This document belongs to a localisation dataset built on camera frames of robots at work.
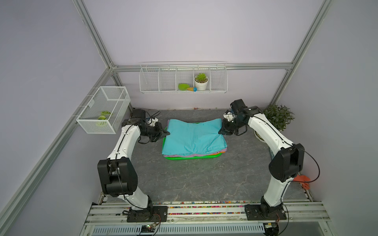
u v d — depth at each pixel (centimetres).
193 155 81
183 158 83
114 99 86
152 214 71
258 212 73
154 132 74
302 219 74
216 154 84
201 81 91
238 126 72
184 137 84
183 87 98
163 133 77
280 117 87
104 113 77
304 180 85
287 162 48
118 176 45
